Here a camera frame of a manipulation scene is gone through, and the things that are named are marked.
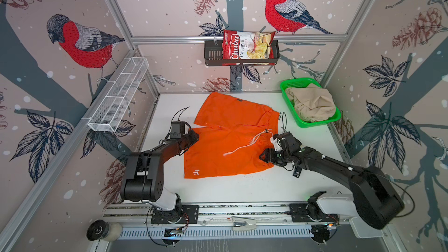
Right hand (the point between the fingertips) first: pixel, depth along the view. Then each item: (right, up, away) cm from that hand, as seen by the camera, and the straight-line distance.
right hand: (262, 160), depth 86 cm
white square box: (+38, -23, -17) cm, 47 cm away
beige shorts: (+33, +30, +14) cm, 46 cm away
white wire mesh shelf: (-67, +32, -8) cm, 75 cm away
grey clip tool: (-11, -21, -16) cm, 28 cm away
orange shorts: (-14, +11, +12) cm, 22 cm away
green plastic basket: (+36, +44, +32) cm, 65 cm away
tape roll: (-63, -17, -25) cm, 70 cm away
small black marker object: (+17, -4, -3) cm, 17 cm away
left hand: (-34, +12, +8) cm, 37 cm away
